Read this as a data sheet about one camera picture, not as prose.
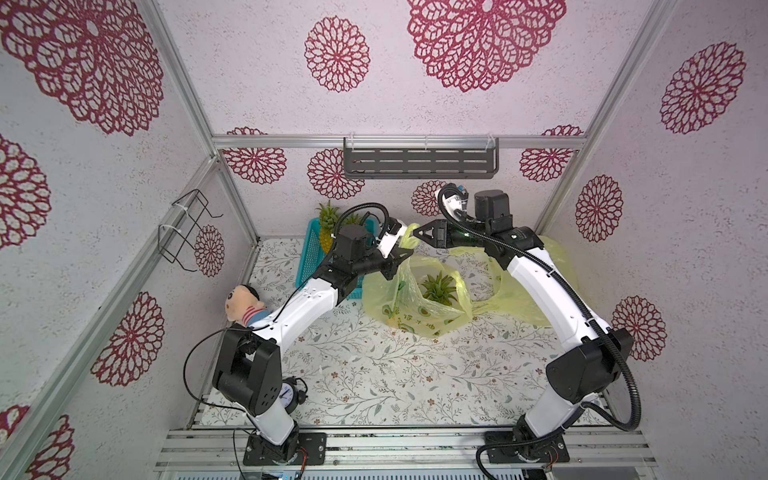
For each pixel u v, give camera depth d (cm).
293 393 80
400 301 81
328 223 103
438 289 82
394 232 67
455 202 67
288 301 54
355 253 65
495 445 74
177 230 75
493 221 58
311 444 75
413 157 94
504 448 74
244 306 91
